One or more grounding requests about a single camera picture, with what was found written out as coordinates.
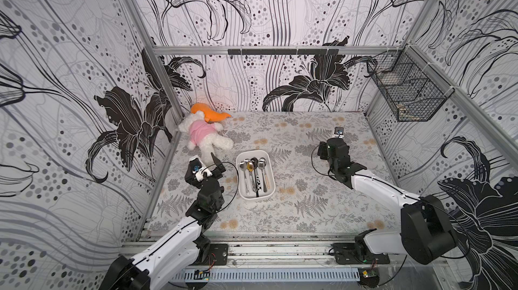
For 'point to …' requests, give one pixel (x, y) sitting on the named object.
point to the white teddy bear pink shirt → (205, 135)
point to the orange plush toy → (210, 116)
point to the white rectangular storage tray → (244, 154)
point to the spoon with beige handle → (262, 164)
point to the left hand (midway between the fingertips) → (206, 161)
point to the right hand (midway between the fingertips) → (331, 141)
